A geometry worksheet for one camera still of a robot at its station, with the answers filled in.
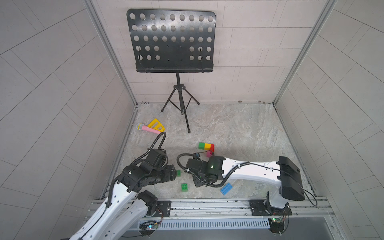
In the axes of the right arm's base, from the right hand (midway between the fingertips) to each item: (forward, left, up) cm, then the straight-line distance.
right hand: (197, 183), depth 73 cm
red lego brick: (+22, -10, -5) cm, 25 cm away
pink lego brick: (+17, -7, -4) cm, 19 cm away
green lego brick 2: (+24, -3, -6) cm, 25 cm away
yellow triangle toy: (+41, +27, -3) cm, 49 cm away
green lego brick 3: (0, +7, -4) cm, 8 cm away
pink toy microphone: (+38, +37, 0) cm, 53 cm away
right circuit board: (-18, -36, -10) cm, 41 cm away
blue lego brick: (-2, -14, -6) cm, 16 cm away
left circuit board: (-15, +23, -6) cm, 28 cm away
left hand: (+4, +11, +5) cm, 12 cm away
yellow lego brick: (+23, -7, -5) cm, 24 cm away
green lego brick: (+3, +8, +7) cm, 11 cm away
